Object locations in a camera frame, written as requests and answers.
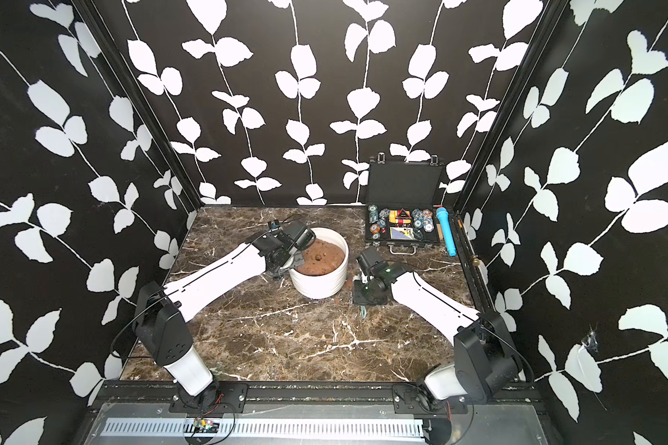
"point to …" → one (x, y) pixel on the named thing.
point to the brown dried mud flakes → (343, 298)
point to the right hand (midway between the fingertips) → (355, 293)
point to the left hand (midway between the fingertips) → (294, 254)
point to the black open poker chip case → (401, 204)
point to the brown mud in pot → (321, 259)
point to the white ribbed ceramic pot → (320, 286)
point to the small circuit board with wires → (202, 425)
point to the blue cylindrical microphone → (442, 212)
